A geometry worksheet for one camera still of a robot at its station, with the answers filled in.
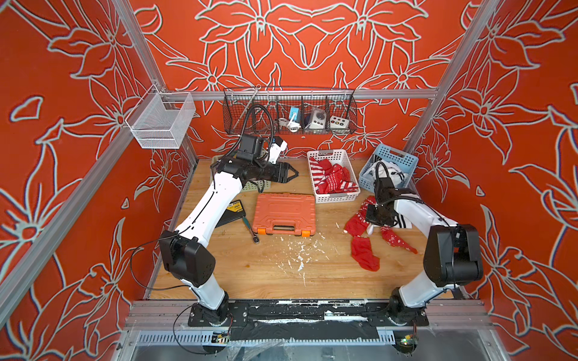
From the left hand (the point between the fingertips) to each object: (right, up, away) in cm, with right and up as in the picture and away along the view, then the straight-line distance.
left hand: (292, 170), depth 76 cm
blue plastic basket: (+57, +3, +37) cm, 68 cm away
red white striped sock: (+13, 0, +31) cm, 34 cm away
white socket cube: (+11, +21, +14) cm, 28 cm away
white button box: (+21, +21, +18) cm, 35 cm away
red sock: (+28, -31, +10) cm, 43 cm away
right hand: (+32, -20, +14) cm, 40 cm away
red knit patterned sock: (+31, -19, +22) cm, 43 cm away
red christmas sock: (+22, -2, +24) cm, 32 cm away
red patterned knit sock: (+28, -23, +18) cm, 41 cm away
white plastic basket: (+26, -8, +22) cm, 35 cm away
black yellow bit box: (-25, -17, +21) cm, 37 cm away
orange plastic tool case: (-3, -18, +17) cm, 25 cm away
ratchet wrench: (-15, -27, +15) cm, 34 cm away
